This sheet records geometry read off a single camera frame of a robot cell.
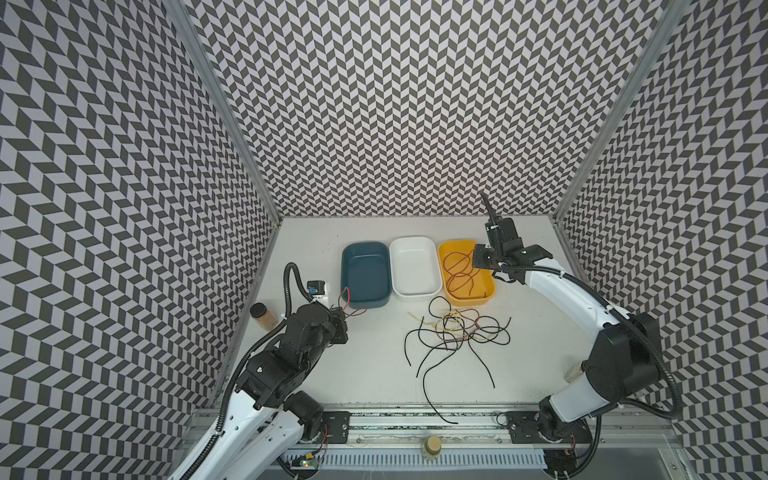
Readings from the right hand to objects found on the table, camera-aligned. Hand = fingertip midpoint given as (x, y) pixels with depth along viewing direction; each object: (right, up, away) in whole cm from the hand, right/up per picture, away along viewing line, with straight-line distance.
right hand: (483, 251), depth 88 cm
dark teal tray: (-36, -8, +9) cm, 38 cm away
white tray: (-20, -6, +11) cm, 23 cm away
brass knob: (-18, -38, -29) cm, 51 cm away
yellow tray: (+3, -10, +11) cm, 16 cm away
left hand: (-38, -14, -16) cm, 44 cm away
